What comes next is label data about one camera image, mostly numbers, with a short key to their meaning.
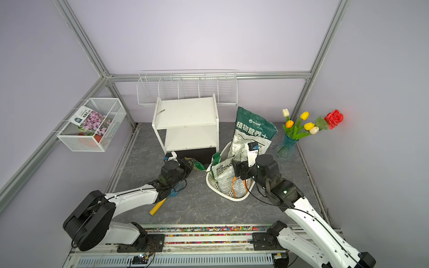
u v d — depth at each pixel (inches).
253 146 23.2
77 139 29.2
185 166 29.7
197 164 33.4
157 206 32.8
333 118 27.9
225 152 37.3
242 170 24.0
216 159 33.1
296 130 33.3
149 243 28.5
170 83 38.0
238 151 34.2
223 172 33.1
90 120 29.1
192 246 29.1
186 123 29.1
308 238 21.9
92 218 16.8
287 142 35.6
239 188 31.4
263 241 29.1
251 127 32.6
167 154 31.6
